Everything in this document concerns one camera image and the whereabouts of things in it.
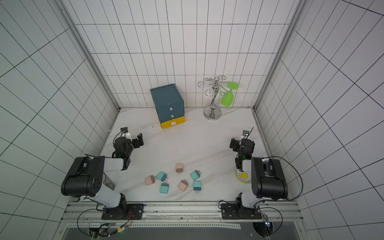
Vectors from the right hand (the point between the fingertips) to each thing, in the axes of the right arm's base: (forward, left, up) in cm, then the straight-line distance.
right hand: (237, 137), depth 95 cm
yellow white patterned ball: (-24, -2, -5) cm, 25 cm away
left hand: (-4, +67, +1) cm, 67 cm away
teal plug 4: (-31, +25, -4) cm, 40 cm away
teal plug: (-27, +45, -4) cm, 53 cm away
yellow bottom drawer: (+8, +50, 0) cm, 51 cm away
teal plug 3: (-25, +26, -4) cm, 36 cm away
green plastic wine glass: (+25, +6, +11) cm, 28 cm away
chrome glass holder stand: (+26, +15, -5) cm, 30 cm away
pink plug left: (-29, +51, -3) cm, 59 cm away
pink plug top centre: (-21, +35, -3) cm, 42 cm away
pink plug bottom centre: (-30, +32, -4) cm, 45 cm away
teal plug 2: (-33, +43, -4) cm, 54 cm away
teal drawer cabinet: (+11, +45, +16) cm, 49 cm away
